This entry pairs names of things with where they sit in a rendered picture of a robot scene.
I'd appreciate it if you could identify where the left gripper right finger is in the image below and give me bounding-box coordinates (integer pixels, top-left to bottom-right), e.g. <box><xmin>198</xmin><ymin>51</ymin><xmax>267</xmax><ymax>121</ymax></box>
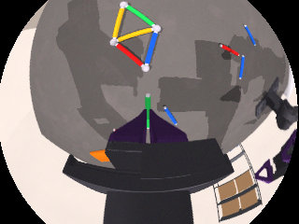
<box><xmin>149</xmin><ymin>109</ymin><xmax>189</xmax><ymax>143</ymax></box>

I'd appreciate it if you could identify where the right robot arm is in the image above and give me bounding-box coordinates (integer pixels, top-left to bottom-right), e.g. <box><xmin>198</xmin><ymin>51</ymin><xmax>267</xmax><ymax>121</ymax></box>
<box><xmin>255</xmin><ymin>77</ymin><xmax>298</xmax><ymax>131</ymax></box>

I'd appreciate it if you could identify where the silver steel ball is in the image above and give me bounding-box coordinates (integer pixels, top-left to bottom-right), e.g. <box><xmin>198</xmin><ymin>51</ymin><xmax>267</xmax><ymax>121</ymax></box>
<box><xmin>152</xmin><ymin>25</ymin><xmax>161</xmax><ymax>32</ymax></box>
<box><xmin>142</xmin><ymin>64</ymin><xmax>150</xmax><ymax>72</ymax></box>
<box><xmin>110</xmin><ymin>39</ymin><xmax>118</xmax><ymax>46</ymax></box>
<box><xmin>120</xmin><ymin>2</ymin><xmax>128</xmax><ymax>8</ymax></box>

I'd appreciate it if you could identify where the yellow rod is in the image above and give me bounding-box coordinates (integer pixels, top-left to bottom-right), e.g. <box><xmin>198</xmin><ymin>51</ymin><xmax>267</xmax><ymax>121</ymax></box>
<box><xmin>113</xmin><ymin>7</ymin><xmax>124</xmax><ymax>39</ymax></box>
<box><xmin>117</xmin><ymin>28</ymin><xmax>153</xmax><ymax>42</ymax></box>

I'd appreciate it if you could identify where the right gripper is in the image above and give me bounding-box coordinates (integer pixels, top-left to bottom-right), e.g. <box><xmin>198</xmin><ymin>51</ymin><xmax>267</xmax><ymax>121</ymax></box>
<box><xmin>255</xmin><ymin>129</ymin><xmax>297</xmax><ymax>184</ymax></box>

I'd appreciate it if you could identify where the orange flat bar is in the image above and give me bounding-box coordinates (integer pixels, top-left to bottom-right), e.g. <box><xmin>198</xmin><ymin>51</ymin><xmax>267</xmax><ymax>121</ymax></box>
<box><xmin>90</xmin><ymin>149</ymin><xmax>110</xmax><ymax>161</ymax></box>

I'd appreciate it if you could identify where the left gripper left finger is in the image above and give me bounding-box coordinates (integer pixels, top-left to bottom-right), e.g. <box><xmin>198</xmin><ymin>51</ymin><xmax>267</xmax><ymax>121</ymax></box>
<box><xmin>108</xmin><ymin>109</ymin><xmax>147</xmax><ymax>143</ymax></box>

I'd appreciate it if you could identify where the green magnetic rod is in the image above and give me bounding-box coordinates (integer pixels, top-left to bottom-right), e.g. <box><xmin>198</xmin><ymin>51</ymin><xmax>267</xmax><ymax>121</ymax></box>
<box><xmin>126</xmin><ymin>5</ymin><xmax>155</xmax><ymax>27</ymax></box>
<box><xmin>145</xmin><ymin>93</ymin><xmax>150</xmax><ymax>129</ymax></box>

